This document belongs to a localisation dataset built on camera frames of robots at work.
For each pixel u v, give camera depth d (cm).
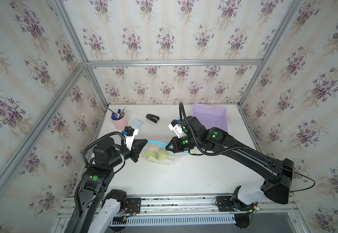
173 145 59
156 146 68
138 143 58
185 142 58
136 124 106
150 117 110
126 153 56
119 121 97
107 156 48
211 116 113
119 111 99
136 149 55
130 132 53
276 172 40
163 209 72
